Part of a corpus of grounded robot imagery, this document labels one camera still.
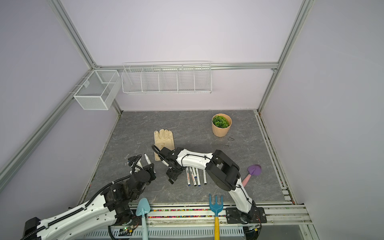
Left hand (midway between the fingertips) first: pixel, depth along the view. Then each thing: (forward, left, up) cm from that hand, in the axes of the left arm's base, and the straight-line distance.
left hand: (154, 166), depth 78 cm
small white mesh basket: (+55, +42, +9) cm, 70 cm away
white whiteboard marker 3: (-3, -23, -12) cm, 26 cm away
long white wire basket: (+53, -6, +19) cm, 57 cm away
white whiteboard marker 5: (-2, -17, -12) cm, 21 cm away
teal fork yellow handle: (-20, -31, -11) cm, 39 cm away
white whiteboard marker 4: (-2, -20, -12) cm, 23 cm away
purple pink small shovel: (-1, -56, -10) cm, 57 cm away
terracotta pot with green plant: (+27, -40, -1) cm, 48 cm away
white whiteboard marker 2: (-3, -27, -12) cm, 30 cm away
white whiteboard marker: (+2, +2, +3) cm, 4 cm away
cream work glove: (+26, 0, -13) cm, 29 cm away
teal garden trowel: (-17, +6, -10) cm, 21 cm away
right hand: (+1, -11, -12) cm, 16 cm away
